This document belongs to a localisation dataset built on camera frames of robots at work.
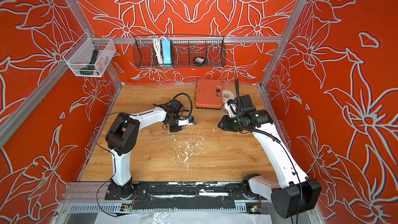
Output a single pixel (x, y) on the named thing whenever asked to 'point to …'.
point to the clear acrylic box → (89, 57)
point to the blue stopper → (195, 123)
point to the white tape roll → (227, 95)
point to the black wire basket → (185, 49)
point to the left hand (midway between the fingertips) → (180, 125)
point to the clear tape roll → (224, 111)
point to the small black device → (199, 60)
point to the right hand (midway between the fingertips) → (217, 125)
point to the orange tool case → (209, 94)
